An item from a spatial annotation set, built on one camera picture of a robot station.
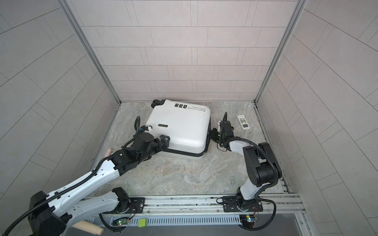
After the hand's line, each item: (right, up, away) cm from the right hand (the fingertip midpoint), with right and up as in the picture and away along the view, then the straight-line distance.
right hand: (207, 133), depth 93 cm
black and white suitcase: (-11, +6, -14) cm, 19 cm away
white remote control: (+27, +5, +9) cm, 29 cm away
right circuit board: (+17, -37, -25) cm, 48 cm away
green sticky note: (-31, -37, -28) cm, 55 cm away
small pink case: (-58, -10, -8) cm, 60 cm away
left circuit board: (-39, -35, -29) cm, 60 cm away
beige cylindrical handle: (-54, -37, -29) cm, 72 cm away
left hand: (-21, -1, -17) cm, 27 cm away
